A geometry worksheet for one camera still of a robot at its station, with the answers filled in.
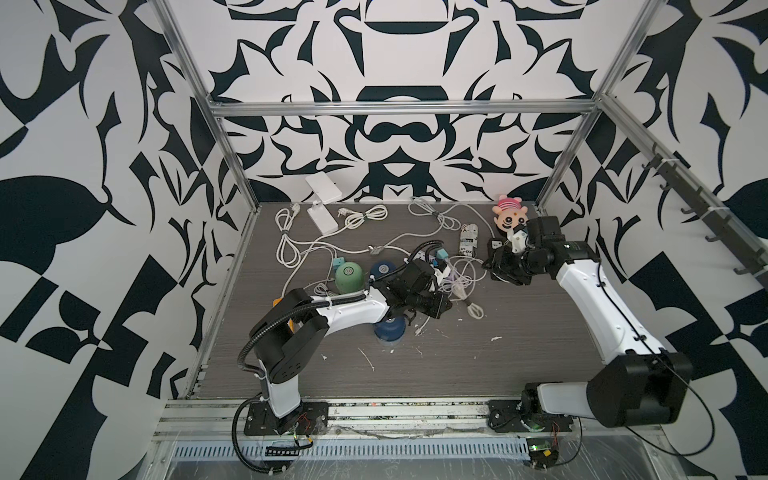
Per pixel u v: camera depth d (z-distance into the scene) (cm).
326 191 92
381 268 89
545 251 57
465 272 96
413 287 67
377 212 115
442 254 102
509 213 107
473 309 89
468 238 107
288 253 105
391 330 80
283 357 46
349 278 87
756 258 50
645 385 40
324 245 106
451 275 90
